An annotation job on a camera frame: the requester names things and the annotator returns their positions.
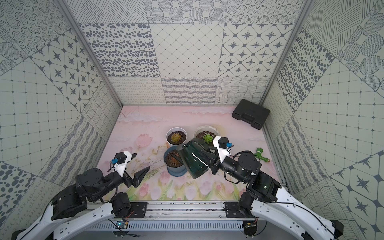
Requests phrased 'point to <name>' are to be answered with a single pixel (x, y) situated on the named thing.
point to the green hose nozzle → (259, 151)
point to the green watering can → (197, 156)
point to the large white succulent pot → (207, 133)
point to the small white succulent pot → (176, 136)
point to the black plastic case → (251, 113)
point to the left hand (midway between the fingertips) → (139, 158)
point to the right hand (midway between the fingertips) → (201, 150)
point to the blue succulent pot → (175, 165)
